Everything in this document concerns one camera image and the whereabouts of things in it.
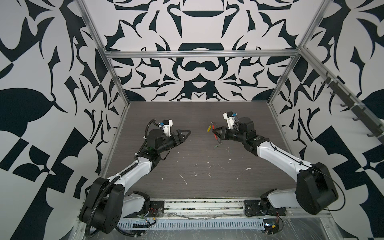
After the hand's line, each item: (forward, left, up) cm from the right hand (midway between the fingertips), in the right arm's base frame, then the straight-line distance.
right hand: (214, 129), depth 81 cm
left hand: (-2, +13, +2) cm, 13 cm away
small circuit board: (-40, -25, -21) cm, 52 cm away
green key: (-4, -1, -11) cm, 12 cm away
